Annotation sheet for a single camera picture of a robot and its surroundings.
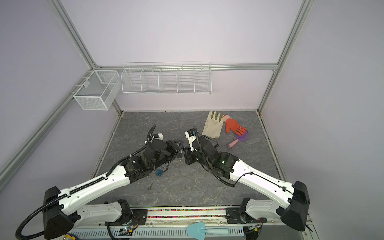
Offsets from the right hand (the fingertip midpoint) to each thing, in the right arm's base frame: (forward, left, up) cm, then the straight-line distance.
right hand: (183, 150), depth 71 cm
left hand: (+2, 0, +1) cm, 2 cm away
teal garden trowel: (-30, -6, -24) cm, 39 cm away
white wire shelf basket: (+53, +16, +5) cm, 55 cm away
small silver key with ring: (-10, +21, -24) cm, 33 cm away
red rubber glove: (+37, -31, -24) cm, 54 cm away
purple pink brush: (+24, -38, -25) cm, 52 cm away
